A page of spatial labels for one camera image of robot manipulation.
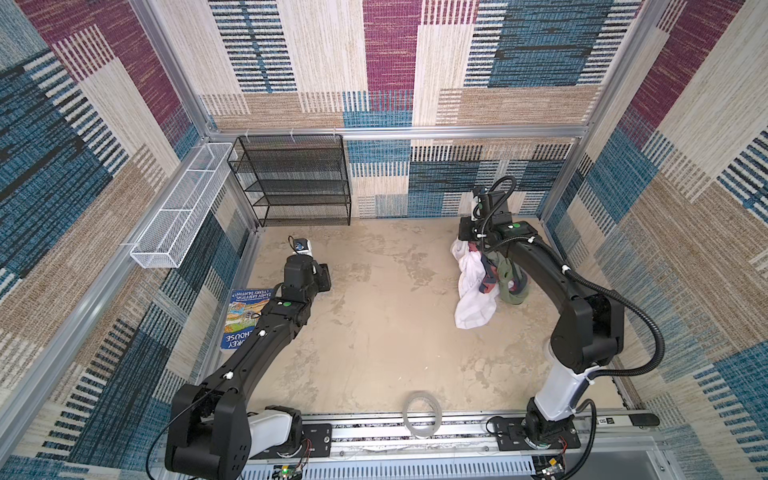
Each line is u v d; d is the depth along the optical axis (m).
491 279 0.94
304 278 0.66
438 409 0.79
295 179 1.09
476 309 0.94
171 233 0.72
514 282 0.94
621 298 0.44
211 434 0.40
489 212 0.68
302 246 0.73
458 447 0.73
